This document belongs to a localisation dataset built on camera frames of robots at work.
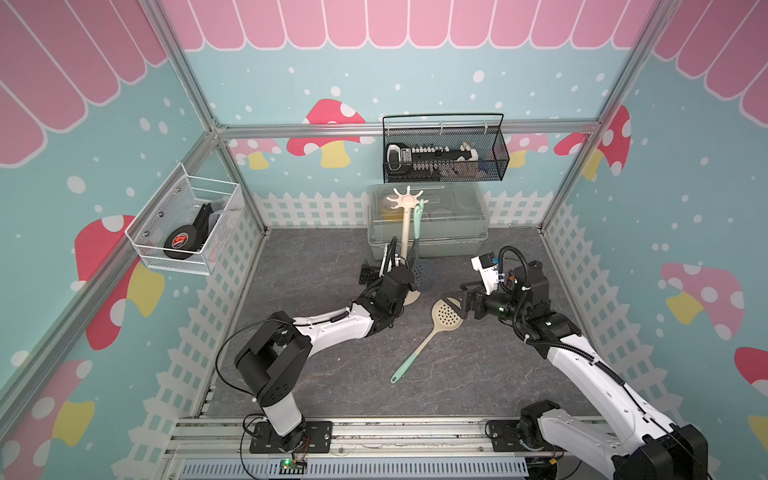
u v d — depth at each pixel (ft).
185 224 2.34
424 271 2.94
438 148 2.99
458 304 2.21
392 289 2.18
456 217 3.35
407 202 2.34
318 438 2.44
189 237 2.24
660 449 1.24
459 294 2.16
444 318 3.09
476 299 2.15
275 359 1.51
